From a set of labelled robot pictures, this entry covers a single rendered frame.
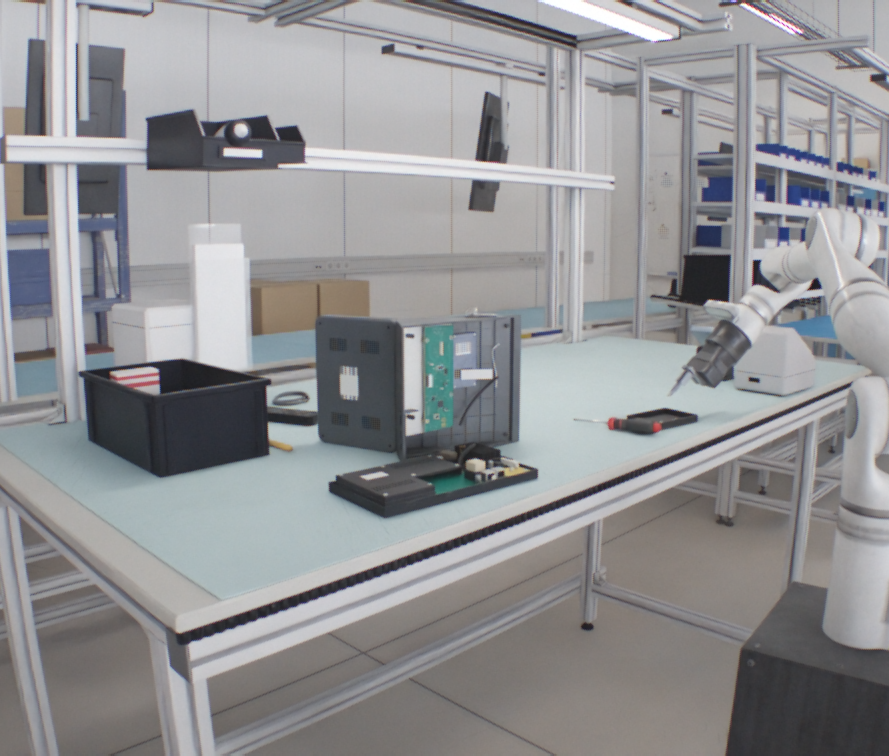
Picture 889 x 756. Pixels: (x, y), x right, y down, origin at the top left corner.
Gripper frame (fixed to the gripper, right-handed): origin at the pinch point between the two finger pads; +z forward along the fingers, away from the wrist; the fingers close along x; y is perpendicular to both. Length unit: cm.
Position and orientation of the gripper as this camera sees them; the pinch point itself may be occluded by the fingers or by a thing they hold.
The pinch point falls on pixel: (670, 394)
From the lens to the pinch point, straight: 154.7
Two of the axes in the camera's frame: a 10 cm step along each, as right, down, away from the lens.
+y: 6.8, 6.6, 3.3
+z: -6.8, 7.3, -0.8
